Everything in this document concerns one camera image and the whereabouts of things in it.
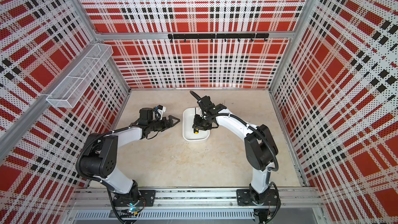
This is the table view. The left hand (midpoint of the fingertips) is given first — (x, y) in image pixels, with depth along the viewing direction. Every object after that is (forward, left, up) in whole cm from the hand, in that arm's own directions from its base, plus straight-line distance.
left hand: (177, 121), depth 93 cm
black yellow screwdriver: (-9, -12, +4) cm, 16 cm away
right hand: (-6, -12, +4) cm, 14 cm away
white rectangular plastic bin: (+12, -5, -8) cm, 15 cm away
